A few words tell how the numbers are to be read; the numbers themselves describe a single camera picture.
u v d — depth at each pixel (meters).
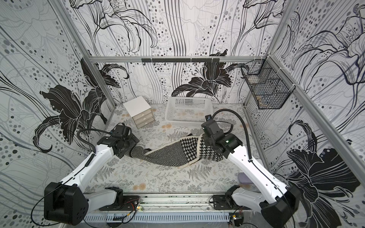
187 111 1.14
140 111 0.97
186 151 0.90
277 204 0.37
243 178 0.79
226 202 0.66
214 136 0.53
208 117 0.64
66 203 0.39
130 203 0.72
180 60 0.90
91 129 0.69
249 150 0.46
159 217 0.76
